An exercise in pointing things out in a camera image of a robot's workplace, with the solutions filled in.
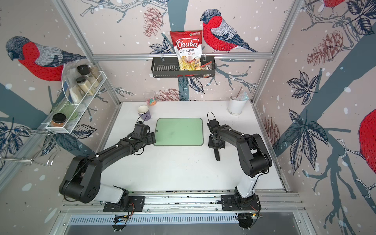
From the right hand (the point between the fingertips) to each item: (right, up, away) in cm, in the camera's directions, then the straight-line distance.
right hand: (214, 145), depth 96 cm
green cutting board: (-22, +9, +6) cm, 24 cm away
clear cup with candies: (-49, +35, +21) cm, 64 cm away
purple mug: (-49, +22, +5) cm, 54 cm away
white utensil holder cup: (+18, +26, +10) cm, 33 cm away
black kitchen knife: (+1, -4, -6) cm, 7 cm away
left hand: (-42, +8, -3) cm, 43 cm away
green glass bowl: (-76, +24, -26) cm, 84 cm away
